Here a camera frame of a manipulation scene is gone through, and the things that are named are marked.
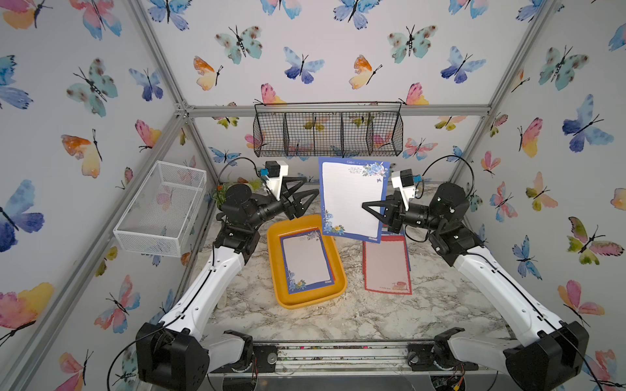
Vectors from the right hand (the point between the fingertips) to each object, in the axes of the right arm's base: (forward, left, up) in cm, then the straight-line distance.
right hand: (368, 203), depth 62 cm
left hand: (+5, +15, +1) cm, 16 cm away
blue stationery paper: (+2, +18, -38) cm, 42 cm away
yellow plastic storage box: (-11, +15, -39) cm, 43 cm away
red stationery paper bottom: (+3, -12, -39) cm, 41 cm away
